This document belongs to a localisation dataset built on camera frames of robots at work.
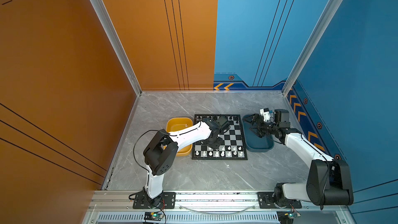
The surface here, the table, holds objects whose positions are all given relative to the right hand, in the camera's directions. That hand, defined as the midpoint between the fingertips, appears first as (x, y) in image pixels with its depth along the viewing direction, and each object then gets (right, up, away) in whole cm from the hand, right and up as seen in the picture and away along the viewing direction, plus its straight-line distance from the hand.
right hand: (245, 123), depth 84 cm
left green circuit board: (-46, -41, -14) cm, 63 cm away
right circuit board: (+15, -42, -13) cm, 46 cm away
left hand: (-17, -12, +3) cm, 21 cm away
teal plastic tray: (+5, -10, +3) cm, 12 cm away
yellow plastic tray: (-42, -2, +13) cm, 44 cm away
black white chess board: (-6, -14, +4) cm, 16 cm away
